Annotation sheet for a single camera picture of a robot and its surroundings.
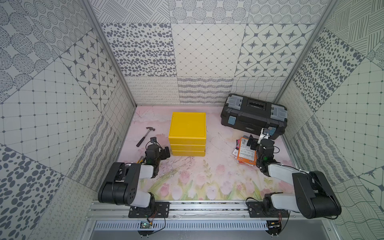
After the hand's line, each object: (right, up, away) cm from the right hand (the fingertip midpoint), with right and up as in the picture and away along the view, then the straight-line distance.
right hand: (259, 138), depth 91 cm
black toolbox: (-4, +15, +2) cm, 15 cm away
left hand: (-63, -6, +3) cm, 63 cm away
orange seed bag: (-8, -9, +1) cm, 13 cm away
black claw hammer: (-76, -2, +10) cm, 77 cm away
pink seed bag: (-14, -9, +2) cm, 17 cm away
